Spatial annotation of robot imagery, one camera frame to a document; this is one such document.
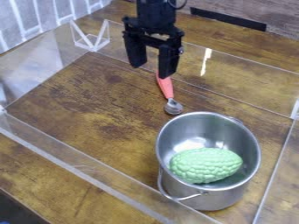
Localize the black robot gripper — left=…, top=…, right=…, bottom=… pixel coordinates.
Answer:
left=122, top=0, right=184, bottom=79

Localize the silver metal pot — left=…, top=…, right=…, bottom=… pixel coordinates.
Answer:
left=155, top=112, right=262, bottom=211

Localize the green knitted object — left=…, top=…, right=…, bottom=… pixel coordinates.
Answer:
left=170, top=148, right=243, bottom=184

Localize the black strip on table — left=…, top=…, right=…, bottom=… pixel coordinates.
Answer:
left=191, top=7, right=267, bottom=32

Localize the clear acrylic barrier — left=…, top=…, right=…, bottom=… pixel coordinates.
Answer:
left=0, top=20, right=299, bottom=224

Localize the clear acrylic corner bracket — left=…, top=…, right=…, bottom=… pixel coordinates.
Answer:
left=70, top=20, right=111, bottom=52

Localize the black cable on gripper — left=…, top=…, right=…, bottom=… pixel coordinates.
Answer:
left=166, top=0, right=188, bottom=10

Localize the red handled metal spoon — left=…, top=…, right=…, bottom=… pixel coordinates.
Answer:
left=156, top=77, right=183, bottom=116

